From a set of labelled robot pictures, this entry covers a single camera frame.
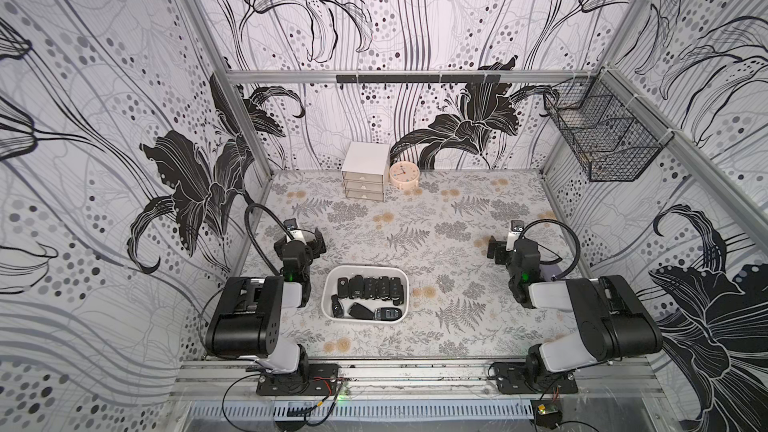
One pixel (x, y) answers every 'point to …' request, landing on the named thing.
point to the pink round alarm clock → (404, 175)
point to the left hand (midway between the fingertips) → (305, 235)
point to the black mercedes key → (337, 307)
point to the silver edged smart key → (387, 313)
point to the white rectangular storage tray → (329, 288)
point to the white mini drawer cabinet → (366, 169)
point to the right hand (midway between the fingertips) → (511, 234)
